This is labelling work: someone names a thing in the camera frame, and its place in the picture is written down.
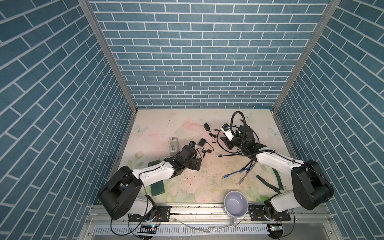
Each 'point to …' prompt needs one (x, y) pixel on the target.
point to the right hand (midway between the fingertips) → (222, 133)
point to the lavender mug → (236, 205)
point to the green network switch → (157, 188)
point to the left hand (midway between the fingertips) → (194, 158)
